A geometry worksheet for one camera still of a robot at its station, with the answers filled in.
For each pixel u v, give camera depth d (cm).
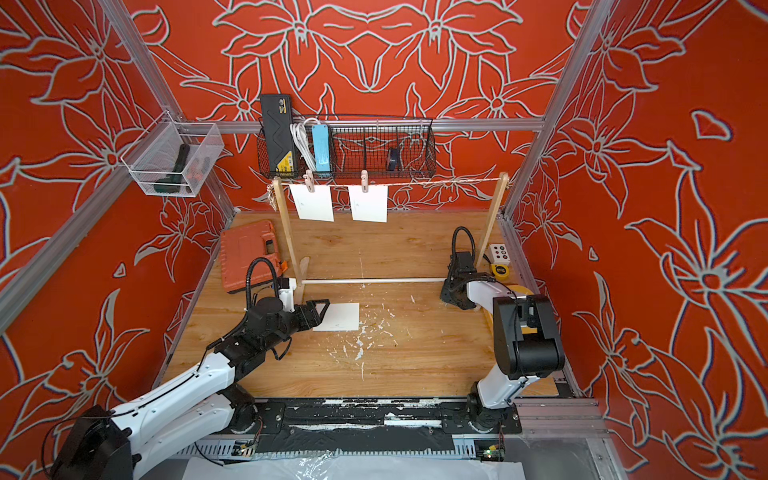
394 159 92
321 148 90
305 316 71
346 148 100
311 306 73
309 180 64
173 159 91
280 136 87
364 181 63
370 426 73
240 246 103
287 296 73
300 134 85
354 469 67
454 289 70
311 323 71
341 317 89
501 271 98
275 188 65
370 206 73
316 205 71
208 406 60
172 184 79
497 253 103
